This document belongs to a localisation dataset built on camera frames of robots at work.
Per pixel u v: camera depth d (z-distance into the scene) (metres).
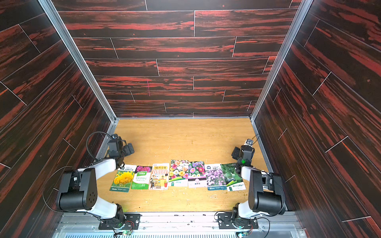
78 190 0.45
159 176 0.89
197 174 0.91
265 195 0.45
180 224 0.74
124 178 0.89
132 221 0.73
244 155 0.71
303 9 0.66
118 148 0.75
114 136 0.82
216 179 0.88
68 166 0.47
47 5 0.65
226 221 0.73
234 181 0.87
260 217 0.64
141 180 0.88
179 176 0.89
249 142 0.80
